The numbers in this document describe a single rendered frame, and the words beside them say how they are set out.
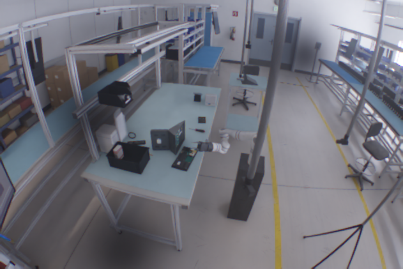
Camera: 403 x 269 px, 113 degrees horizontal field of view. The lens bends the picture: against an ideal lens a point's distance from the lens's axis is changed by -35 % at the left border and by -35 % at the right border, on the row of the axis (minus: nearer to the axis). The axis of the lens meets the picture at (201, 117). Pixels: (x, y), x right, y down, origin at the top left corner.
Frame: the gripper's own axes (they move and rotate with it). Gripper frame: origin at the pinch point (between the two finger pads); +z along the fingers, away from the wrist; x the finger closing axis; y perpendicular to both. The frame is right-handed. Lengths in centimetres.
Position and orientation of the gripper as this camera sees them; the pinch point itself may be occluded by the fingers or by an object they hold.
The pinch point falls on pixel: (190, 144)
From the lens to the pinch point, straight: 154.6
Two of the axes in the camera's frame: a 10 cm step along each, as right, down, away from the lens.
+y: 6.1, 2.2, -7.6
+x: -2.4, 9.7, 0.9
